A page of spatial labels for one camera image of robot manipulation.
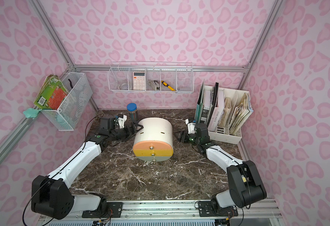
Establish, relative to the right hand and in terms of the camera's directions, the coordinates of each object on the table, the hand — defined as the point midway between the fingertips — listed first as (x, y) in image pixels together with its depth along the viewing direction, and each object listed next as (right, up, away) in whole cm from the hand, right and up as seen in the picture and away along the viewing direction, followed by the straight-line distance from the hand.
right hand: (176, 133), depth 86 cm
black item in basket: (-66, +31, +2) cm, 73 cm away
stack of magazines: (+39, +11, 0) cm, 41 cm away
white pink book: (+26, +12, +2) cm, 28 cm away
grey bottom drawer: (-14, -16, 0) cm, 21 cm away
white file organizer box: (+39, +24, +6) cm, 46 cm away
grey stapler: (-15, +32, +12) cm, 37 cm away
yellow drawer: (-8, -11, -6) cm, 14 cm away
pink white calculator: (-25, +35, +9) cm, 44 cm away
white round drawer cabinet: (-12, +3, -7) cm, 15 cm away
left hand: (-22, +3, -5) cm, 23 cm away
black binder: (+21, +17, -5) cm, 28 cm away
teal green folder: (+13, +13, -2) cm, 19 cm away
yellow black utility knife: (-5, +31, +12) cm, 33 cm away
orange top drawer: (-13, -5, -12) cm, 18 cm away
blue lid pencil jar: (-30, +16, +9) cm, 35 cm away
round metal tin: (-35, +31, +10) cm, 48 cm away
